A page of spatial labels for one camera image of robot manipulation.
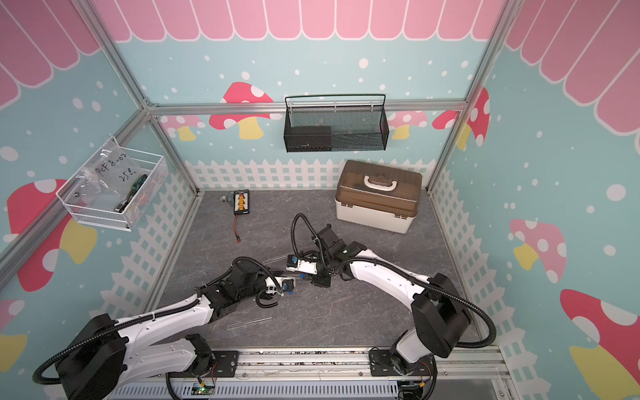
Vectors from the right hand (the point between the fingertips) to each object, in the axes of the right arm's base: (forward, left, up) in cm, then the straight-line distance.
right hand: (308, 273), depth 82 cm
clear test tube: (-14, +25, -10) cm, 30 cm away
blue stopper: (-2, +1, +2) cm, 3 cm away
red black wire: (+24, +33, -11) cm, 42 cm away
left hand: (+2, +10, -3) cm, 11 cm away
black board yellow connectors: (+40, +33, -7) cm, 52 cm away
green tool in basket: (+9, +52, +23) cm, 58 cm away
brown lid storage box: (+26, -26, +9) cm, 38 cm away
